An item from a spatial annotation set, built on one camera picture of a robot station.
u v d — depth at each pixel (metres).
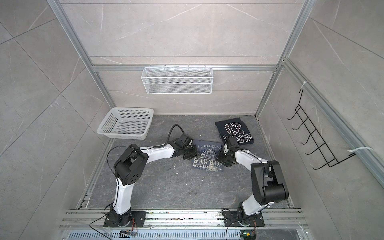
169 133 0.92
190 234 0.70
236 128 1.07
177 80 1.01
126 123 1.14
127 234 0.71
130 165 0.53
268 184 0.45
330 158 0.59
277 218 0.75
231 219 0.73
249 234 0.70
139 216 0.75
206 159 0.90
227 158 0.79
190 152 0.84
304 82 0.70
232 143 0.76
